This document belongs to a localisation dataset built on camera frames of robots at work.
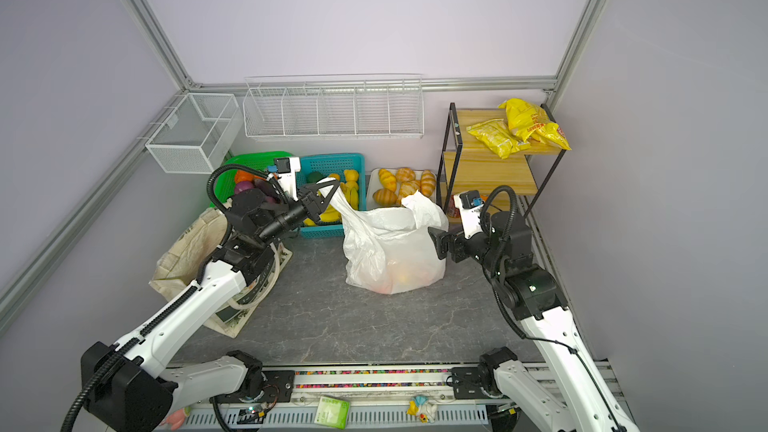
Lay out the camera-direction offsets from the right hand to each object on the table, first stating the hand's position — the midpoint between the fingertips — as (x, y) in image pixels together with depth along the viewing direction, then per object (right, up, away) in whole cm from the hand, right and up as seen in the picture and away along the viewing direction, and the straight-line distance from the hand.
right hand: (449, 223), depth 68 cm
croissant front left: (-17, +7, +40) cm, 44 cm away
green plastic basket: (-75, +11, +39) cm, 85 cm away
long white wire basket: (-33, +37, +31) cm, 58 cm away
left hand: (-25, +8, -2) cm, 26 cm away
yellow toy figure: (-6, -42, 0) cm, 43 cm away
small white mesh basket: (-80, +28, +33) cm, 91 cm away
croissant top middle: (-9, +16, +47) cm, 50 cm away
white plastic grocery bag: (-14, -8, +12) cm, 20 cm away
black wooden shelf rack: (+9, +15, +13) cm, 22 cm away
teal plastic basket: (-37, +19, +47) cm, 63 cm away
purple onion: (-69, +11, +41) cm, 81 cm away
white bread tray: (-21, +13, +50) cm, 55 cm away
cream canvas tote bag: (-66, -11, +4) cm, 67 cm away
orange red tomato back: (-70, +15, +44) cm, 84 cm away
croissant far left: (-16, +14, +48) cm, 52 cm away
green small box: (-27, -44, 0) cm, 52 cm away
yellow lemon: (-30, +15, +47) cm, 58 cm away
